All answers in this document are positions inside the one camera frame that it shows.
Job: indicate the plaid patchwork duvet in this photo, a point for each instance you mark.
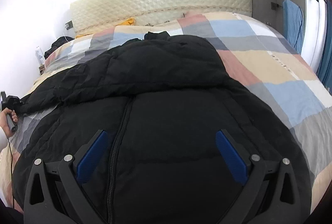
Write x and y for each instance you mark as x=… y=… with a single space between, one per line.
x=254 y=54

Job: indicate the wooden nightstand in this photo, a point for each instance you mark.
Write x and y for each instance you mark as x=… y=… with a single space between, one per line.
x=41 y=69

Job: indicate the yellow pillow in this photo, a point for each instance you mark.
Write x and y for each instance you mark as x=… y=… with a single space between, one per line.
x=128 y=22

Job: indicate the right wall socket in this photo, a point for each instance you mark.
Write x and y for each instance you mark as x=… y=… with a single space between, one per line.
x=275 y=6

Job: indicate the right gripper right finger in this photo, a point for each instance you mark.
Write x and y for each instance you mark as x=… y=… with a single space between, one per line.
x=269 y=194

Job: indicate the white spray bottle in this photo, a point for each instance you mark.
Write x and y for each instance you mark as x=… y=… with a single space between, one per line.
x=40 y=55

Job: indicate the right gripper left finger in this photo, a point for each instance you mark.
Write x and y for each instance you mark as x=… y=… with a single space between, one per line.
x=54 y=193

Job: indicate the black puffer jacket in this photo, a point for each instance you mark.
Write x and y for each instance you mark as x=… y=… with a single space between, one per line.
x=161 y=99

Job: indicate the blue towel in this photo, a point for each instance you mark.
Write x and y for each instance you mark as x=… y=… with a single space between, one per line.
x=293 y=25

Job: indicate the embroidered cream pillow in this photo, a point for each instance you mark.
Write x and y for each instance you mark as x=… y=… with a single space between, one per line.
x=156 y=18

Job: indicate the left wall socket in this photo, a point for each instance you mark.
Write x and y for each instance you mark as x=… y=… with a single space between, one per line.
x=69 y=25

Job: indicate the black clothes pile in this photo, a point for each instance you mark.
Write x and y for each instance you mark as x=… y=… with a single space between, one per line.
x=58 y=43

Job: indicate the blue curtain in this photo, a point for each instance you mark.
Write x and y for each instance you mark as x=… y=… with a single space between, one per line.
x=324 y=70

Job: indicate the wall socket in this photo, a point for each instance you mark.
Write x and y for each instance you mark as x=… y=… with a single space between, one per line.
x=275 y=6
x=69 y=25

